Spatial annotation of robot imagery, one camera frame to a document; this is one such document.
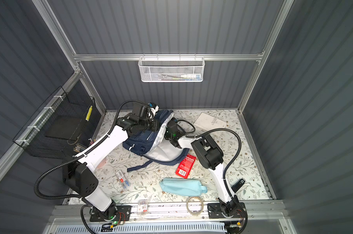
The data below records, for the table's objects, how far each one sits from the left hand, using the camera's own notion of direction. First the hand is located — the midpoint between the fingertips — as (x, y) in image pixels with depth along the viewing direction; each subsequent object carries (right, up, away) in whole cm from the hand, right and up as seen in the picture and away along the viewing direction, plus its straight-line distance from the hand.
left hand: (160, 123), depth 82 cm
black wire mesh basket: (-51, -3, -7) cm, 52 cm away
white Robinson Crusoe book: (+33, +1, +27) cm, 43 cm away
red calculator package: (+15, -27, +7) cm, 32 cm away
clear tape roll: (+23, -46, -6) cm, 52 cm away
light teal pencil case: (+13, -35, -2) cm, 38 cm away
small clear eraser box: (-8, -43, -8) cm, 45 cm away
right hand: (-5, -4, +16) cm, 17 cm away
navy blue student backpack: (-3, -13, -3) cm, 13 cm away
